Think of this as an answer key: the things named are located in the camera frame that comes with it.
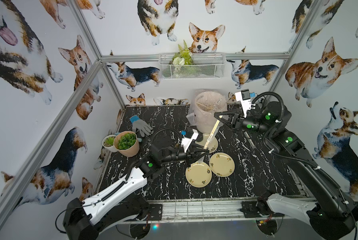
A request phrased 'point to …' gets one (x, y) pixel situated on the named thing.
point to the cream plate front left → (198, 175)
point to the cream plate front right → (222, 164)
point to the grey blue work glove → (140, 124)
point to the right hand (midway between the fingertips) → (214, 115)
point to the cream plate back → (212, 145)
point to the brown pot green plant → (126, 143)
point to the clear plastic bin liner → (190, 116)
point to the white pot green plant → (107, 143)
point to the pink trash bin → (206, 104)
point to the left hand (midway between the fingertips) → (209, 151)
